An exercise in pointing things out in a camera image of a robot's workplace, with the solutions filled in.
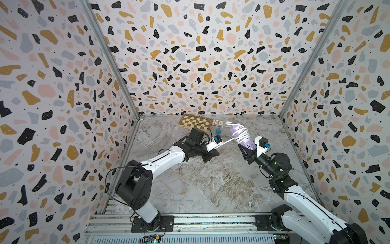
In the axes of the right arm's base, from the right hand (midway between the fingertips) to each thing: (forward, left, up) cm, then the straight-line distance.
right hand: (245, 142), depth 73 cm
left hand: (+1, +12, -11) cm, 16 cm away
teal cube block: (+28, +11, -24) cm, 39 cm away
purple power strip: (-2, -1, +2) cm, 3 cm away
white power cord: (0, +3, +5) cm, 6 cm away
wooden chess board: (+35, +31, -23) cm, 52 cm away
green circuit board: (-37, +43, -26) cm, 62 cm away
